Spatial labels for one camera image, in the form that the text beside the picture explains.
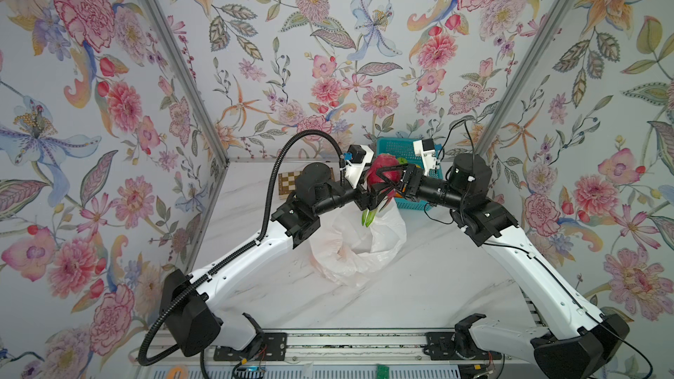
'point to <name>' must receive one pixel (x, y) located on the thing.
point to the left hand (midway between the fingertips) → (390, 179)
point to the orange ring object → (171, 374)
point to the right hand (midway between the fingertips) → (379, 176)
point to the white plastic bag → (347, 253)
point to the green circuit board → (383, 372)
